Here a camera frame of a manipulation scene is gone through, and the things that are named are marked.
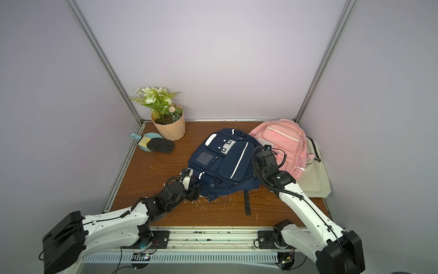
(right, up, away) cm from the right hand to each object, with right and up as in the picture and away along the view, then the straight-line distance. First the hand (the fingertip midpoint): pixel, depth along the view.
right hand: (264, 156), depth 80 cm
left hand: (-32, -12, +2) cm, 35 cm away
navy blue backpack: (-21, -5, +11) cm, 24 cm away
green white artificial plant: (-56, +25, +18) cm, 64 cm away
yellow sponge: (-72, +7, +27) cm, 77 cm away
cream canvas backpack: (+28, -14, +7) cm, 32 cm away
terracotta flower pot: (-51, +13, +21) cm, 56 cm away
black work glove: (-61, +4, +27) cm, 66 cm away
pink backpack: (+20, +10, +23) cm, 32 cm away
